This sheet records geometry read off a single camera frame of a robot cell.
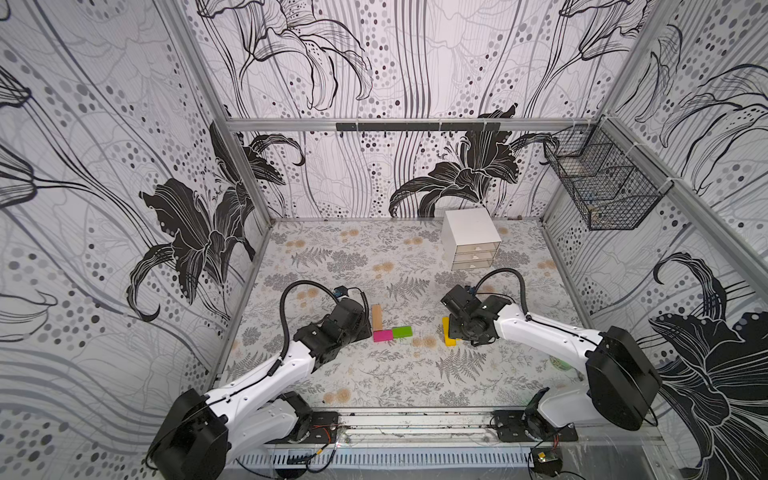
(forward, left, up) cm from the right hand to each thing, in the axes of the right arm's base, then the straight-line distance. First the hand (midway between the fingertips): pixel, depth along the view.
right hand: (460, 328), depth 87 cm
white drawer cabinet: (+27, -6, +10) cm, 29 cm away
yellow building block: (-4, +4, -1) cm, 5 cm away
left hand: (-2, +26, +4) cm, 27 cm away
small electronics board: (-32, -17, -5) cm, 36 cm away
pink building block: (-1, +23, -2) cm, 23 cm away
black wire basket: (+35, -47, +26) cm, 64 cm away
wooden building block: (+4, +25, 0) cm, 25 cm away
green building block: (0, +17, -3) cm, 18 cm away
